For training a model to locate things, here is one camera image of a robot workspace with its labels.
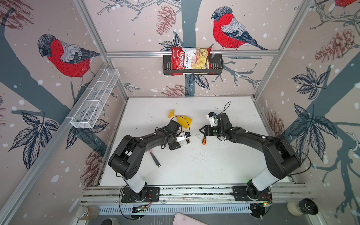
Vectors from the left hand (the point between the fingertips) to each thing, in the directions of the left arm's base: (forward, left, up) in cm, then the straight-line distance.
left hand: (174, 139), depth 93 cm
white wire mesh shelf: (-1, +44, +28) cm, 52 cm away
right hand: (+2, -17, +5) cm, 18 cm away
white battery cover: (+3, -17, -1) cm, 17 cm away
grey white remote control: (-5, -5, +9) cm, 11 cm away
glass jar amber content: (-40, +38, +7) cm, 55 cm away
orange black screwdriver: (-1, -20, 0) cm, 20 cm away
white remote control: (-7, -29, +11) cm, 31 cm away
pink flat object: (-42, -4, 0) cm, 42 cm away
